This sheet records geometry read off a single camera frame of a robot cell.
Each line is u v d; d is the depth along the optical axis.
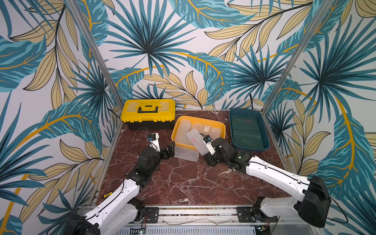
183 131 1.01
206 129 1.04
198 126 1.07
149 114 0.95
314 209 0.39
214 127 1.06
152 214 0.73
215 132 1.05
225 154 0.58
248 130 1.06
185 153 0.96
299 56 0.86
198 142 0.80
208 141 0.69
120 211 0.48
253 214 0.67
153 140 0.67
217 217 0.74
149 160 0.59
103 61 0.89
